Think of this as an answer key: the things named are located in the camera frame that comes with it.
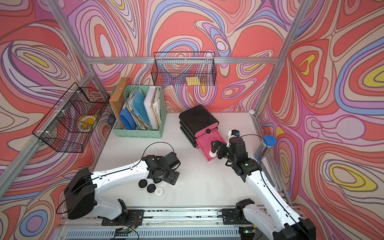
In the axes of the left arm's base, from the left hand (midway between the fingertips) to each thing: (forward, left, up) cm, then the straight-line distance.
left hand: (171, 176), depth 81 cm
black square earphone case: (0, +9, -4) cm, 10 cm away
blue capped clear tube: (+16, -55, +11) cm, 58 cm away
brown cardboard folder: (+32, +31, +27) cm, 52 cm away
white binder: (+38, +13, +20) cm, 45 cm away
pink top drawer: (+25, -21, +10) cm, 34 cm away
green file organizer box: (+35, +24, -2) cm, 42 cm away
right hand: (+11, -26, +11) cm, 30 cm away
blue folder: (+32, +30, +12) cm, 45 cm away
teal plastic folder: (+39, +22, +19) cm, 48 cm away
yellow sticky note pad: (+49, -12, +29) cm, 58 cm away
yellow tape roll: (+15, +40, +27) cm, 51 cm away
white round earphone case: (-7, +7, -4) cm, 11 cm away
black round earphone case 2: (-4, +12, -5) cm, 13 cm away
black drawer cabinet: (+39, -14, +4) cm, 42 cm away
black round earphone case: (-3, +16, -2) cm, 16 cm away
